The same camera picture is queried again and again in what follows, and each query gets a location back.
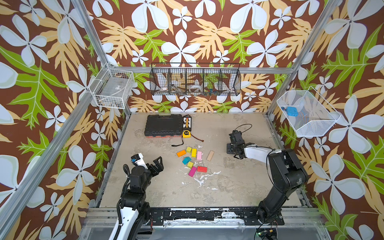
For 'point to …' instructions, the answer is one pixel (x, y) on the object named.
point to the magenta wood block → (192, 171)
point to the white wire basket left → (112, 88)
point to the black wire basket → (198, 79)
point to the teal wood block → (186, 160)
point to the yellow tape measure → (186, 134)
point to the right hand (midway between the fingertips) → (229, 146)
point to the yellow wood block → (194, 153)
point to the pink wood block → (199, 155)
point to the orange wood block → (181, 153)
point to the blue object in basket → (292, 111)
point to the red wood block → (202, 169)
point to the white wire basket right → (315, 115)
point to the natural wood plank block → (210, 155)
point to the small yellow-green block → (190, 165)
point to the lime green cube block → (189, 150)
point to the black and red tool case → (157, 126)
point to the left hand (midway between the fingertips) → (155, 159)
